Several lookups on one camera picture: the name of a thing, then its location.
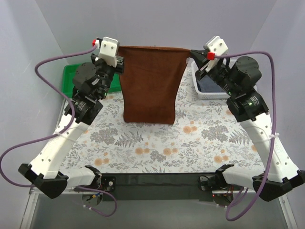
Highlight orange brown towel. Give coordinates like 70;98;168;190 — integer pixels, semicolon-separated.
119;46;190;125

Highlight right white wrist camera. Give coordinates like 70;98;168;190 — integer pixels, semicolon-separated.
201;36;228;73

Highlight floral table mat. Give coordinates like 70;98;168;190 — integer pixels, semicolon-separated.
61;67;264;173

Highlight white plastic basket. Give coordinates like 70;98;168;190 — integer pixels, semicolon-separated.
191;61;229;100

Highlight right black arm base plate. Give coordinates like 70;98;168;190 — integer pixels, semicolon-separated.
198;175;229;191

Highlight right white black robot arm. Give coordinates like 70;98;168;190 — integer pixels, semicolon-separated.
190;50;305;202

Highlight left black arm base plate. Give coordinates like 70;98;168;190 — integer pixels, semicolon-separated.
97;176;116;192

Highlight green plastic tray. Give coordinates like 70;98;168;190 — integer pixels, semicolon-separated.
61;63;122;98

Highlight grey blue towel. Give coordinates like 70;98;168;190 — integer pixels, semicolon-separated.
197;77;224;93

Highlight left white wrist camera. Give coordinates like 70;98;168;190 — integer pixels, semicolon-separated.
91;37;119;67

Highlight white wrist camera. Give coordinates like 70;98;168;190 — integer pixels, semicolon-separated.
201;36;228;73
91;37;119;67

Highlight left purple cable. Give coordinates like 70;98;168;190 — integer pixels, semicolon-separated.
0;44;118;217

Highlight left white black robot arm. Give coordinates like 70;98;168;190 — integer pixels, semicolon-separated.
18;54;124;199

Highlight aluminium frame rail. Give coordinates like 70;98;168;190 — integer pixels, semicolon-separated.
21;173;297;229

